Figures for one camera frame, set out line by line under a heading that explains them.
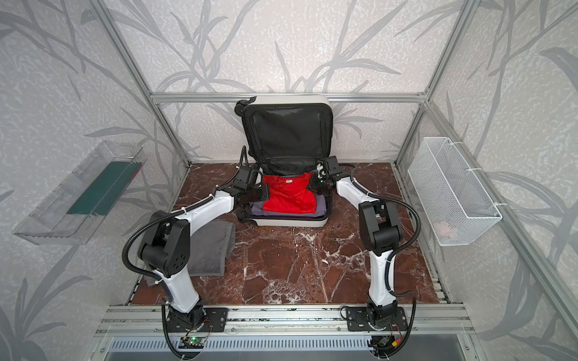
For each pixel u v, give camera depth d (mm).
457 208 605
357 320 732
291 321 753
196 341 707
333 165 806
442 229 722
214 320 735
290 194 973
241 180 736
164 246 484
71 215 632
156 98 938
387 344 731
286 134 956
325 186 841
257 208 935
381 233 543
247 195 754
